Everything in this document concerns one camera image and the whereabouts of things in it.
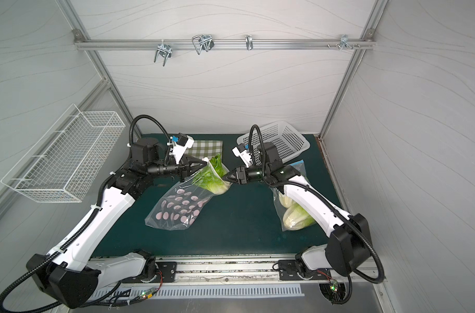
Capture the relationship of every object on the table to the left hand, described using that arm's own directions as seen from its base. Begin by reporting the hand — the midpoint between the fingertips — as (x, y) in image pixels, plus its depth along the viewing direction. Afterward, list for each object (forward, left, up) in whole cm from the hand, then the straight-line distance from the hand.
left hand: (205, 164), depth 66 cm
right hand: (0, -6, -8) cm, 10 cm away
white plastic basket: (+40, -41, -31) cm, 65 cm away
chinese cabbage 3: (-8, -35, -26) cm, 45 cm away
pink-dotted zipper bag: (-8, +10, -14) cm, 19 cm away
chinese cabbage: (-2, -2, -5) cm, 6 cm away
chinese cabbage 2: (+1, -33, -29) cm, 43 cm away
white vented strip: (-34, +20, -32) cm, 51 cm away
